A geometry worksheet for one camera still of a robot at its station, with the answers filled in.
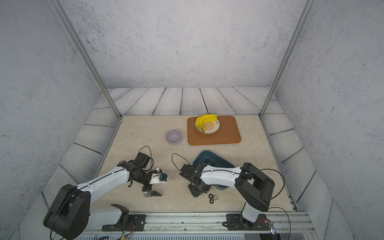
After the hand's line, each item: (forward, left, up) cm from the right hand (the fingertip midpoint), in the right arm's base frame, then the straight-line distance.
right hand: (198, 192), depth 83 cm
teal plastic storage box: (+21, -7, 0) cm, 22 cm away
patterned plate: (+46, -8, +1) cm, 47 cm away
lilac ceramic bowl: (+36, +18, +3) cm, 40 cm away
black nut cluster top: (-2, -7, 0) cm, 7 cm away
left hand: (+3, +19, +3) cm, 20 cm away
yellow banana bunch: (+49, -2, +6) cm, 49 cm away
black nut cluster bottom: (-4, -7, 0) cm, 8 cm away
